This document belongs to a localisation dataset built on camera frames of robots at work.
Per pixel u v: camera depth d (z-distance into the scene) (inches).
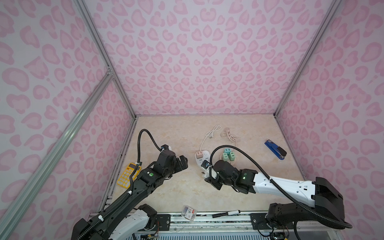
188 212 29.5
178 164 27.4
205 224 29.0
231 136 41.2
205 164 26.3
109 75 35.3
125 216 19.8
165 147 28.4
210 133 42.2
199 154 35.5
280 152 37.7
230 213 29.7
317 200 16.1
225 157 34.9
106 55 33.8
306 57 34.1
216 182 26.6
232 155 35.3
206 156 37.5
